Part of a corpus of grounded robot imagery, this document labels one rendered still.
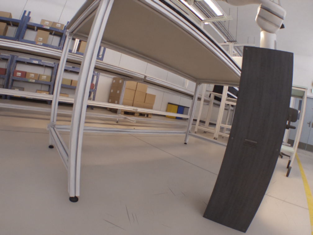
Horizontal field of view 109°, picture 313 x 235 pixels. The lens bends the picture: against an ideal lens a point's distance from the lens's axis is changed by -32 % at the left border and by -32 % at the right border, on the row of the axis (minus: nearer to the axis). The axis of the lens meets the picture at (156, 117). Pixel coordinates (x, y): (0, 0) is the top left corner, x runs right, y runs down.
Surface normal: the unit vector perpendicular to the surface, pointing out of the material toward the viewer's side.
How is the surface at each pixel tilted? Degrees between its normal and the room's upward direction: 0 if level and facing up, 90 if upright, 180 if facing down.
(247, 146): 90
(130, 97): 90
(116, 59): 90
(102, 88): 90
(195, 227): 0
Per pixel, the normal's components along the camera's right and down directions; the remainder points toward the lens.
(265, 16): -0.80, 0.37
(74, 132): 0.67, 0.20
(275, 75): -0.57, -0.04
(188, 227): 0.19, -0.98
